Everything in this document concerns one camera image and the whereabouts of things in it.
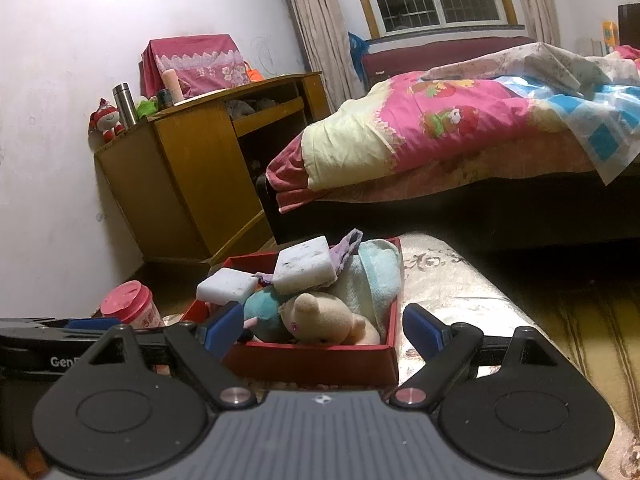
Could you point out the pink pig plush toy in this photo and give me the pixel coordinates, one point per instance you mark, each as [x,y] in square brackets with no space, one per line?
[262,312]

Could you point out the dark small jar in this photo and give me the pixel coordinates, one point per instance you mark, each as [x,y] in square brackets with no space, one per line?
[165,98]

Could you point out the red cardboard box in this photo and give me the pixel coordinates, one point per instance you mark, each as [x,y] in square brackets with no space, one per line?
[310,365]

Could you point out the purple cloth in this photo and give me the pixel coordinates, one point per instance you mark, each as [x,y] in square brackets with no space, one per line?
[347,250]

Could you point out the steel thermos flask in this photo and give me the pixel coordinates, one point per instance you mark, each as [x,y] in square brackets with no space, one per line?
[125,105]

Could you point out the pink cylinder bottle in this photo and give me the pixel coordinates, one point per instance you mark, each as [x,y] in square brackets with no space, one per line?
[171,82]

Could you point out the pink printed quilt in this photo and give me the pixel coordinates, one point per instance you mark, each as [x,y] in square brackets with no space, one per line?
[450,110]

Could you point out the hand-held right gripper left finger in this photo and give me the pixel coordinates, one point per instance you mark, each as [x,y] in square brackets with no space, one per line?
[225,330]

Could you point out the green soft item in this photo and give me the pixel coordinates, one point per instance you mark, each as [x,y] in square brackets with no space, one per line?
[146,107]

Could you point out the pink cloth covered television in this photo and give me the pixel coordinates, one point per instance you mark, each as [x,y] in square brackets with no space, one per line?
[200,62]

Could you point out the plain white sponge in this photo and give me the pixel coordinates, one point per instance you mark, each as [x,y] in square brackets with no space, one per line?
[227,285]

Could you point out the blue bag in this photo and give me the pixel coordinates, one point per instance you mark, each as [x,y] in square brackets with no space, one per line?
[358,50]

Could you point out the wooden desk cabinet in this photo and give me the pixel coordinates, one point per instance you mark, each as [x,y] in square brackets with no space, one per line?
[190,175]

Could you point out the dark wooden cabinet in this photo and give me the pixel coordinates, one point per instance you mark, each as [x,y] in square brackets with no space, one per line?
[629,25]

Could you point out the red and white plush doll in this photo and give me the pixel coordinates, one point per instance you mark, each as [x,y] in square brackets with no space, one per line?
[106,121]

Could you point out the yellow and blue toy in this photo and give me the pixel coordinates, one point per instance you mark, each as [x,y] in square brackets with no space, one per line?
[611,33]

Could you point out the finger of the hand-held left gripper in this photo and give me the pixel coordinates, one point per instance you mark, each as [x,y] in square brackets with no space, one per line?
[92,323]

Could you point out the cream teddy bear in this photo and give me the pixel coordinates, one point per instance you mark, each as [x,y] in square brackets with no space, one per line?
[325,317]

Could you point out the pale floral patchwork blanket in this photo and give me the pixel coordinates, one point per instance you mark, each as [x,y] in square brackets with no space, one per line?
[590,90]

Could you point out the pink lidded paper cup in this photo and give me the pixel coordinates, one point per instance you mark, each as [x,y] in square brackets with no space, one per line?
[132,305]

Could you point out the light green towel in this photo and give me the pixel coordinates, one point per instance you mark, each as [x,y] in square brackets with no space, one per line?
[375,280]

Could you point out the speckled white sponge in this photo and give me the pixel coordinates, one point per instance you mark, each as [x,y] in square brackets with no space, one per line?
[305,262]

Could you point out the orange item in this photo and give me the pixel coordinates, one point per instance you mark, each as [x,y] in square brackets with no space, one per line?
[253,72]

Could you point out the dark wooden bed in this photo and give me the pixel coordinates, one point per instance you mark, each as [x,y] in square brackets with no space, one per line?
[400,220]

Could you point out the grey cloth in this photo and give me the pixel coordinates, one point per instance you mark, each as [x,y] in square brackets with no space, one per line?
[250,106]

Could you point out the striped floor rug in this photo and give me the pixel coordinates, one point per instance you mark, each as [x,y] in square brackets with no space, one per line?
[590,340]

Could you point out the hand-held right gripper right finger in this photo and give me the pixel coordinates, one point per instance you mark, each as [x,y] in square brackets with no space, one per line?
[422,330]

